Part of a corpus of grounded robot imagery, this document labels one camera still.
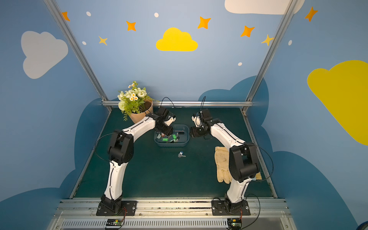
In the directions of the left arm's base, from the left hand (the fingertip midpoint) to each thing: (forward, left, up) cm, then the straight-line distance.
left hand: (169, 129), depth 101 cm
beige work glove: (-19, -37, -5) cm, 42 cm away
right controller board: (-54, -38, -7) cm, 67 cm away
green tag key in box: (-6, +3, -5) cm, 8 cm away
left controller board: (-55, +23, -6) cm, 60 cm away
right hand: (-6, -18, +6) cm, 20 cm away
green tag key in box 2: (-3, -3, -6) cm, 7 cm away
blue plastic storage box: (-6, -11, -5) cm, 13 cm away
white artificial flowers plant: (0, +20, +27) cm, 33 cm away
